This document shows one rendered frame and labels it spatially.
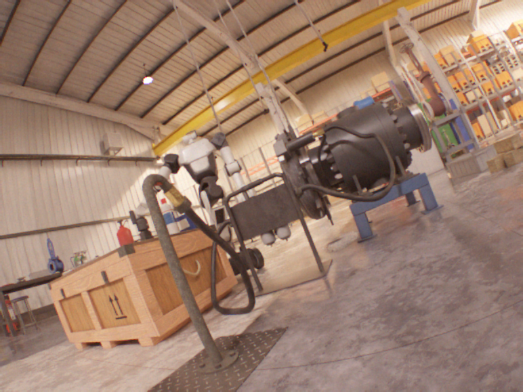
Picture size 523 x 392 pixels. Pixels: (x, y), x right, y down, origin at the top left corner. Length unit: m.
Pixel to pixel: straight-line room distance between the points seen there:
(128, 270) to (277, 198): 0.81
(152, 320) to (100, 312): 0.42
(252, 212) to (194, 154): 0.83
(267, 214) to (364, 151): 0.86
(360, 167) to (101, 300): 1.80
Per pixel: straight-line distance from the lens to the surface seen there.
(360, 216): 1.82
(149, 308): 1.24
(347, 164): 1.94
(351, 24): 10.61
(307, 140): 1.84
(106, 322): 1.58
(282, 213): 1.42
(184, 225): 1.74
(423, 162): 5.82
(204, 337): 0.80
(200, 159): 2.10
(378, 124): 1.99
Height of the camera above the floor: 0.33
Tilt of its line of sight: 6 degrees up
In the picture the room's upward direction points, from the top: 22 degrees counter-clockwise
